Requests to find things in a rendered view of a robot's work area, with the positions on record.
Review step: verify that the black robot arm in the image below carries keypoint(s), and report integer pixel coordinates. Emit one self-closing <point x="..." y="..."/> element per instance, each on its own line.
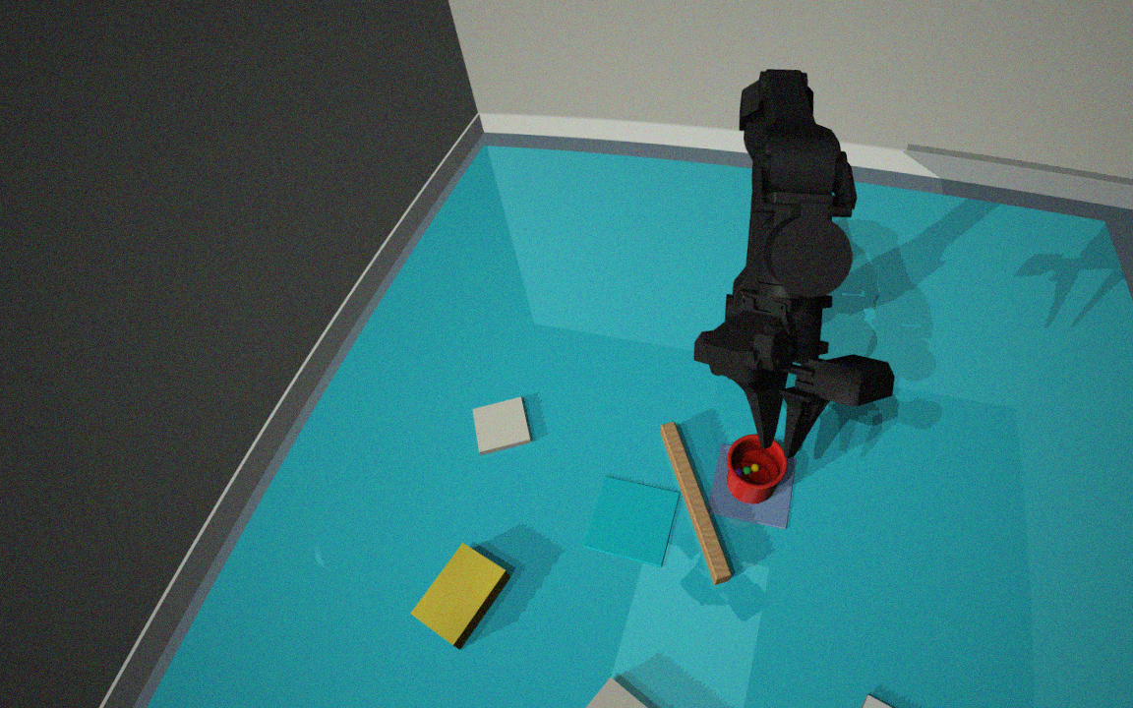
<point x="797" y="165"/>

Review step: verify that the brown wooden plank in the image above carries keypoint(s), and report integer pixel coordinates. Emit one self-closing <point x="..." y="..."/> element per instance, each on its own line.
<point x="694" y="500"/>

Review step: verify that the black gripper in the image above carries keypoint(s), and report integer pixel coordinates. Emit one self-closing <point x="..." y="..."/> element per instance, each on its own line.
<point x="851" y="380"/>

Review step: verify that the beige flat square slab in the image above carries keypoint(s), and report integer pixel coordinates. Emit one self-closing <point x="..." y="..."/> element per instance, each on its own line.
<point x="501" y="425"/>

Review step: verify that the yellow rectangular block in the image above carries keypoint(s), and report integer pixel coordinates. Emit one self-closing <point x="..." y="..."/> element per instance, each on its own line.
<point x="461" y="595"/>

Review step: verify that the grey flat bar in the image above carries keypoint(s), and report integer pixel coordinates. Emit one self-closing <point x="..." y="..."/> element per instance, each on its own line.
<point x="613" y="695"/>

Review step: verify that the red cup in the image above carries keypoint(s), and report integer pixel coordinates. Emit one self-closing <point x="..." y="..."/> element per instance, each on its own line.
<point x="757" y="486"/>

